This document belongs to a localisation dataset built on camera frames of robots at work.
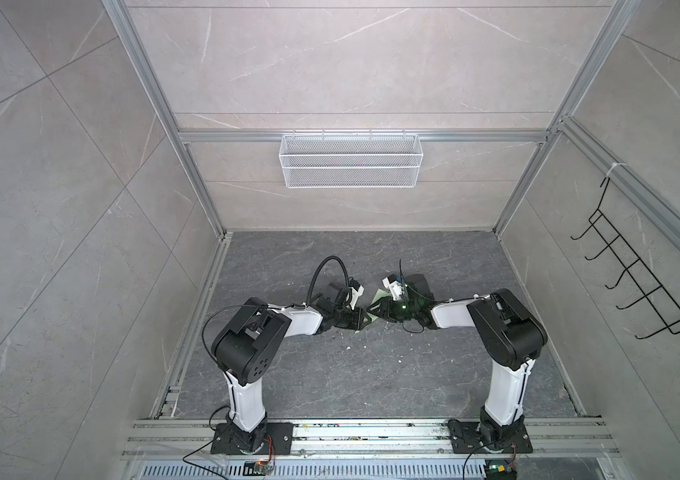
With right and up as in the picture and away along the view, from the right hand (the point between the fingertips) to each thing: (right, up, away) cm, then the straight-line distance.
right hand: (369, 308), depth 95 cm
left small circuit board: (-30, -34, -25) cm, 52 cm away
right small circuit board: (+29, -35, -25) cm, 52 cm away
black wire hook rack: (+60, +12, -28) cm, 68 cm away
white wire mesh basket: (-6, +50, +5) cm, 50 cm away
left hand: (0, -1, -2) cm, 3 cm away
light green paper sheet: (+4, +4, +5) cm, 7 cm away
